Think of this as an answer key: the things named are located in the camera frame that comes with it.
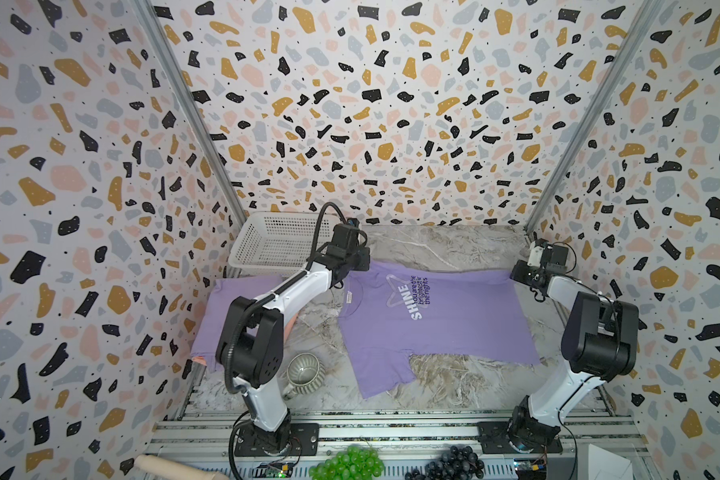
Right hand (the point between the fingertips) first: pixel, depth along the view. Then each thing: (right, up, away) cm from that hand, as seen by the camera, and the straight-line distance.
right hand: (516, 260), depth 98 cm
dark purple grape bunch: (-27, -44, -32) cm, 61 cm away
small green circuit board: (-70, -49, -28) cm, 89 cm away
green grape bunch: (-51, -45, -31) cm, 74 cm away
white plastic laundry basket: (-84, +7, +19) cm, 86 cm away
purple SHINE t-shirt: (-42, -17, 0) cm, 45 cm away
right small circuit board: (-8, -50, -26) cm, 57 cm away
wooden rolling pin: (-98, -47, -29) cm, 113 cm away
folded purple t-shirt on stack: (-92, -10, -8) cm, 92 cm away
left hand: (-49, +4, -7) cm, 50 cm away
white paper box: (+8, -47, -28) cm, 56 cm away
